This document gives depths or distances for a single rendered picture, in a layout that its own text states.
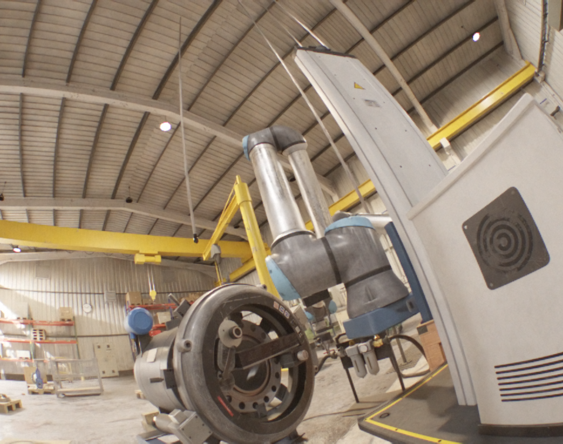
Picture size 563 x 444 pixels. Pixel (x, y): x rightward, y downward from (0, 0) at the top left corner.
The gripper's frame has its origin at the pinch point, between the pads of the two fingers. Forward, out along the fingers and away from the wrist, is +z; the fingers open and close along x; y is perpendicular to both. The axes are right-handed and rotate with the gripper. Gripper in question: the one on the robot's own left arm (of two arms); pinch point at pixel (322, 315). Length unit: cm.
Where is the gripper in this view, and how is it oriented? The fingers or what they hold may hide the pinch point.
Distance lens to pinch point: 128.6
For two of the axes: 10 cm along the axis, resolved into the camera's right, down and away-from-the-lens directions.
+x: -9.1, 3.3, -2.3
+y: -2.2, 0.6, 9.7
